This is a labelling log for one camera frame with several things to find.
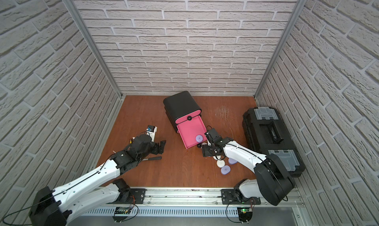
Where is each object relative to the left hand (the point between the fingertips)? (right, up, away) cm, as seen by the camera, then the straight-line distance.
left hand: (160, 137), depth 81 cm
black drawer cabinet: (+9, +19, +13) cm, 24 cm away
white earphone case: (+34, -16, +3) cm, 38 cm away
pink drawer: (+15, +11, +7) cm, 20 cm away
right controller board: (+44, -36, -10) cm, 58 cm away
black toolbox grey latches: (+61, +2, +2) cm, 61 cm away
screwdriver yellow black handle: (-22, -5, +11) cm, 25 cm away
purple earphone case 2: (+41, -15, +3) cm, 44 cm away
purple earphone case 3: (+37, -18, 0) cm, 41 cm away
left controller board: (-18, -35, -8) cm, 41 cm away
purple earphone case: (+22, -2, +9) cm, 24 cm away
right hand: (+28, -10, +7) cm, 30 cm away
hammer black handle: (-4, -13, +5) cm, 15 cm away
